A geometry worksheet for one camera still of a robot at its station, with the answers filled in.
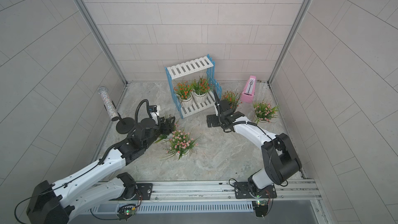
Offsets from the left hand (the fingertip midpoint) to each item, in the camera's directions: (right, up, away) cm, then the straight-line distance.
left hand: (174, 117), depth 78 cm
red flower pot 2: (+32, +9, +15) cm, 37 cm away
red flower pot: (+3, +13, +13) cm, 19 cm away
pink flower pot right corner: (+48, +2, +7) cm, 49 cm away
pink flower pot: (+4, -11, -6) cm, 13 cm away
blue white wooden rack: (-1, +25, +9) cm, 26 cm away
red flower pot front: (+13, +16, +16) cm, 26 cm away
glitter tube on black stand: (-33, -7, +13) cm, 36 cm away
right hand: (+21, -3, +11) cm, 24 cm away
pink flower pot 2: (-6, -12, +5) cm, 14 cm away
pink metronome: (+44, +10, +24) cm, 51 cm away
